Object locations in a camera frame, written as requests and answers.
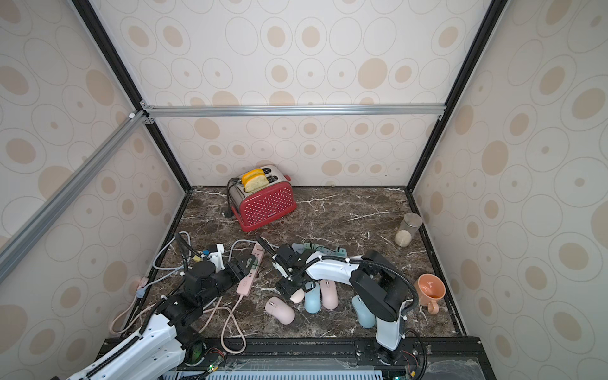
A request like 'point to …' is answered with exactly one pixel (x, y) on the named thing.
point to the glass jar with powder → (411, 224)
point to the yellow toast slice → (254, 180)
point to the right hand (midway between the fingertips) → (287, 292)
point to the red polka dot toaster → (260, 195)
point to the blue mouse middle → (313, 299)
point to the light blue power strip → (339, 251)
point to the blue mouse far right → (366, 318)
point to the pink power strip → (245, 285)
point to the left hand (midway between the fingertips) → (256, 261)
